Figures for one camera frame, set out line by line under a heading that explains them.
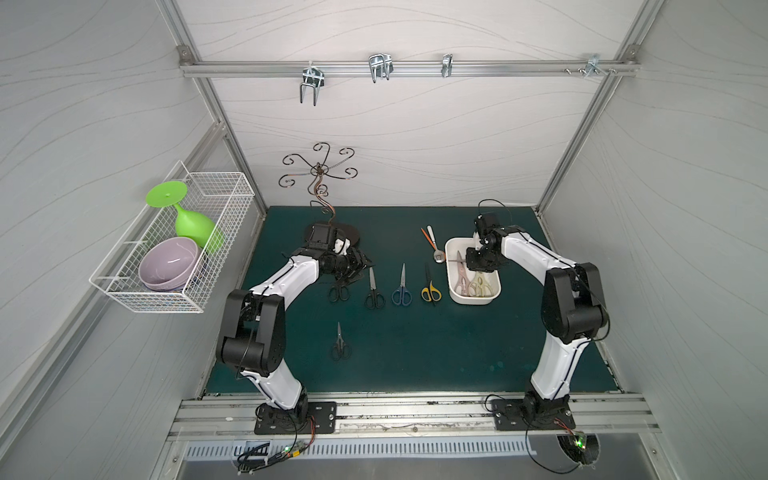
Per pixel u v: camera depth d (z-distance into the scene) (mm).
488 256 785
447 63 726
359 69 765
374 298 950
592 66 765
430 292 957
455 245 1036
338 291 965
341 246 799
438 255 1068
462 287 980
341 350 843
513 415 733
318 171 883
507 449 703
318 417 738
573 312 514
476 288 960
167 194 583
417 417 751
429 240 1111
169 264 618
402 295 955
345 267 797
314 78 783
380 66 761
